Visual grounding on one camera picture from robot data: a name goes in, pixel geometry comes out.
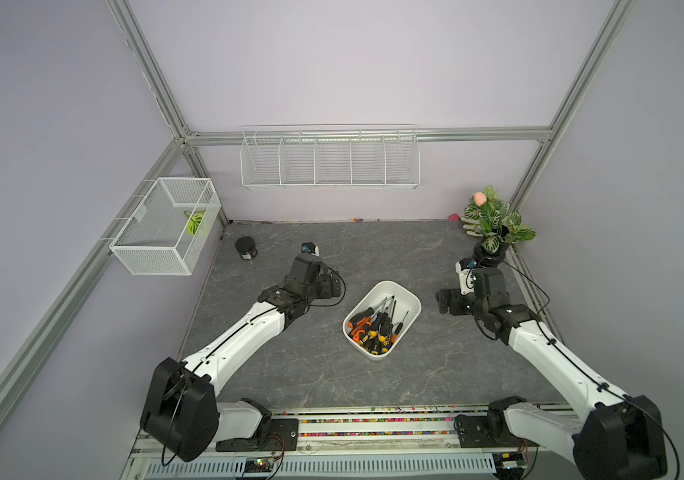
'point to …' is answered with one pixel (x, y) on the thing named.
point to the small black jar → (245, 245)
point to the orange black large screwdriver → (366, 315)
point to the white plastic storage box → (405, 301)
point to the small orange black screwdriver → (398, 329)
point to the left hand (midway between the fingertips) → (325, 279)
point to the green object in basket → (194, 220)
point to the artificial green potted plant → (501, 227)
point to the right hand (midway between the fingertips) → (450, 291)
